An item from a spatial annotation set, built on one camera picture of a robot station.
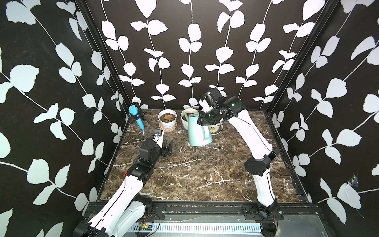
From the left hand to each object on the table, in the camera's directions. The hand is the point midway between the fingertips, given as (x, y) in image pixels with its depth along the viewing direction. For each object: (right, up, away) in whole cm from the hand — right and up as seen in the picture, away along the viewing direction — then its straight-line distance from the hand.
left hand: (164, 136), depth 79 cm
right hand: (+18, +10, -4) cm, 21 cm away
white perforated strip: (+20, -44, -9) cm, 49 cm away
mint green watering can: (+19, +1, -5) cm, 20 cm away
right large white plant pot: (+33, +3, +25) cm, 41 cm away
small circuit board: (-8, -43, -9) cm, 45 cm away
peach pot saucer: (-3, +2, +27) cm, 27 cm away
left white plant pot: (-3, +6, +24) cm, 25 cm away
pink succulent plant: (-2, +11, +25) cm, 27 cm away
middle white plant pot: (+13, +16, +26) cm, 33 cm away
